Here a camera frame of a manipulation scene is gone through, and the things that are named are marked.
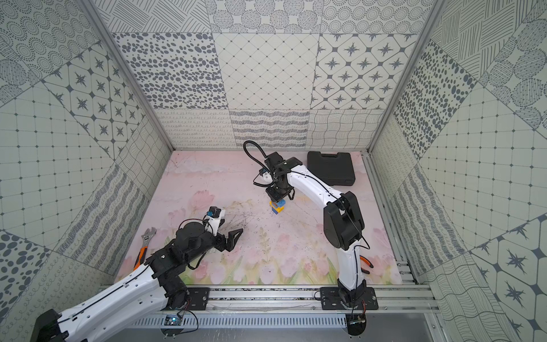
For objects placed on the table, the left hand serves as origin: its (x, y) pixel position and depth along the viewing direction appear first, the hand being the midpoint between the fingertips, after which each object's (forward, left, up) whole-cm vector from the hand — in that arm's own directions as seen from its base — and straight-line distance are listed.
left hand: (236, 227), depth 76 cm
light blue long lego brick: (+14, -15, -6) cm, 22 cm away
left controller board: (-27, +21, -17) cm, 37 cm away
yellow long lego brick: (+13, -15, -10) cm, 22 cm away
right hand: (+16, -15, -4) cm, 22 cm away
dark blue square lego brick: (+14, -13, -13) cm, 23 cm away
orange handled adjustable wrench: (+1, +41, -14) cm, 44 cm away
